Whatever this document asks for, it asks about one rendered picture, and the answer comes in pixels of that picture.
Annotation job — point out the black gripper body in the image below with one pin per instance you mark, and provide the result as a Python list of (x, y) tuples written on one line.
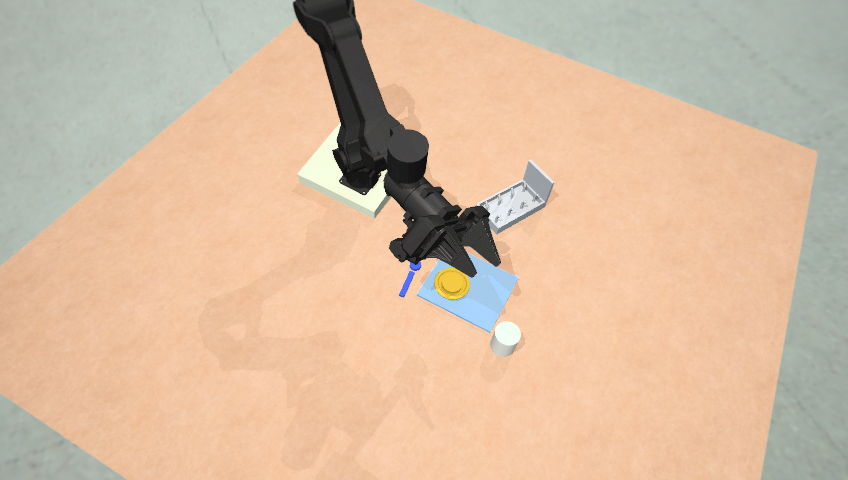
[(432, 212)]

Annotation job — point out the grey dish rack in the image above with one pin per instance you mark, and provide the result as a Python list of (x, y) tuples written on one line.
[(520, 200)]

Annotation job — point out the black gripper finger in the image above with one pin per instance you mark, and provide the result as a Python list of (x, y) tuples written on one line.
[(481, 240), (447, 247)]

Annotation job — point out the yellow plate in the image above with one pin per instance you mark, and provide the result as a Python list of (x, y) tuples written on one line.
[(451, 283)]

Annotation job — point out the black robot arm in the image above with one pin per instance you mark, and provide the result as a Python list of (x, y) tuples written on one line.
[(370, 140)]

